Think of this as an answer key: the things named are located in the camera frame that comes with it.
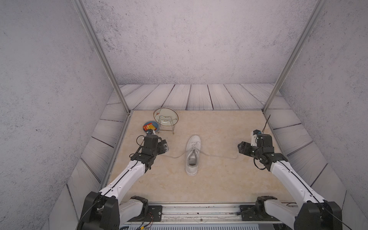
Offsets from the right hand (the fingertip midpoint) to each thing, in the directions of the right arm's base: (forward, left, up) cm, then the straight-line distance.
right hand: (244, 145), depth 84 cm
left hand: (+1, +48, +1) cm, 48 cm away
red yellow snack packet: (+22, +62, -9) cm, 66 cm away
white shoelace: (+3, +31, -5) cm, 31 cm away
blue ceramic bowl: (+24, +58, -8) cm, 63 cm away
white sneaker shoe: (-3, +30, -3) cm, 31 cm away
